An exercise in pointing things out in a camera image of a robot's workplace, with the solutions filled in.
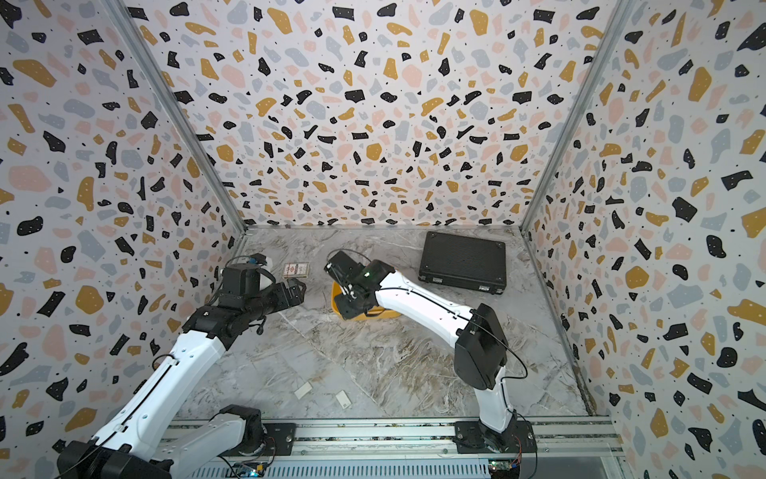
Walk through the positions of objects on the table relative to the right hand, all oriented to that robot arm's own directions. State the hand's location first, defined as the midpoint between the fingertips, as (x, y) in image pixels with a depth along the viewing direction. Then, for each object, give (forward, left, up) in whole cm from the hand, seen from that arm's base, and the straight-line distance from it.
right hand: (350, 307), depth 82 cm
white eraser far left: (-18, +13, -15) cm, 27 cm away
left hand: (+2, +14, +6) cm, 16 cm away
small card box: (+22, +24, -12) cm, 35 cm away
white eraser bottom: (-20, +1, -15) cm, 25 cm away
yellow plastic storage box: (-8, -8, +10) cm, 15 cm away
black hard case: (+26, -38, -12) cm, 48 cm away
